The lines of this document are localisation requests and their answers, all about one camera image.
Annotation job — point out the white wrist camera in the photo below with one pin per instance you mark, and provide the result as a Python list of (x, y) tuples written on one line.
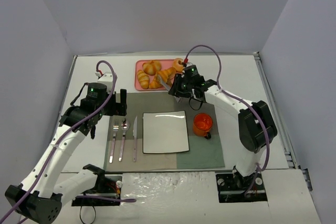
[(187, 65), (106, 79)]

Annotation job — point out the large striped croissant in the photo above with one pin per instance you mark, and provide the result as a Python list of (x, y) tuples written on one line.
[(165, 74)]

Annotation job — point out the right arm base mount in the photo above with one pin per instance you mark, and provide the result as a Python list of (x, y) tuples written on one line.
[(230, 192)]

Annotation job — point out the pink serving tray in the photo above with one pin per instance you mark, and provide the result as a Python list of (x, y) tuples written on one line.
[(166, 63)]

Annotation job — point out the orange mug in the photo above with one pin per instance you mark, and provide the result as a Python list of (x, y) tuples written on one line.
[(202, 125)]

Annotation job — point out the round pumpkin bread bun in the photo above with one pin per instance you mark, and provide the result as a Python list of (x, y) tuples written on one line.
[(151, 67)]

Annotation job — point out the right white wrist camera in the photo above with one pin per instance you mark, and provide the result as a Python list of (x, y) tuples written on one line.
[(187, 65)]

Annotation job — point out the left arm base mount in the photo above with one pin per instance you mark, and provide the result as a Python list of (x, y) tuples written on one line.
[(110, 188)]

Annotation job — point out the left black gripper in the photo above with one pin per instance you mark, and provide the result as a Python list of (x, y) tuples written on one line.
[(115, 104)]

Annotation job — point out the pink handled knife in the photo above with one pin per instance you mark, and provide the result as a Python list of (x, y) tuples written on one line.
[(135, 138)]

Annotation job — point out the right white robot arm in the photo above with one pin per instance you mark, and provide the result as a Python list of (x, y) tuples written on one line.
[(256, 126)]

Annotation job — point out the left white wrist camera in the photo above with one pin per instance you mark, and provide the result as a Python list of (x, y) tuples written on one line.
[(106, 79)]

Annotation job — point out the grey green placemat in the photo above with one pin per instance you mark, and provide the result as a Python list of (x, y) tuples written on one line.
[(203, 153)]

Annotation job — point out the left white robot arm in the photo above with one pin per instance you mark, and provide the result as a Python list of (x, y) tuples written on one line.
[(38, 197)]

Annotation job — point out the small striped croissant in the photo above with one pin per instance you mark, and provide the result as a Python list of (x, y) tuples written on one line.
[(143, 79)]

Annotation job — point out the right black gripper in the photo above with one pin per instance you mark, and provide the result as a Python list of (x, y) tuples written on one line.
[(176, 87)]

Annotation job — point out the glazed donut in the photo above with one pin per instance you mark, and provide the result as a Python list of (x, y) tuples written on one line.
[(178, 64)]

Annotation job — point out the aluminium frame rail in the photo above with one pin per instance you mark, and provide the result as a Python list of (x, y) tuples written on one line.
[(280, 124)]

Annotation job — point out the pink handled fork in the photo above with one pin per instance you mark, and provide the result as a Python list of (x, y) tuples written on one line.
[(115, 130)]

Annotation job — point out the metal serving tongs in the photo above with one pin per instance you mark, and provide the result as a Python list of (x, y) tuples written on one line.
[(168, 86)]

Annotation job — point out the pink handled spoon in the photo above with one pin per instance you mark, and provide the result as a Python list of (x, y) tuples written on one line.
[(125, 126)]

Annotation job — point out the white square plate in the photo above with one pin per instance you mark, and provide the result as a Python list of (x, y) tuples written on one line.
[(165, 133)]

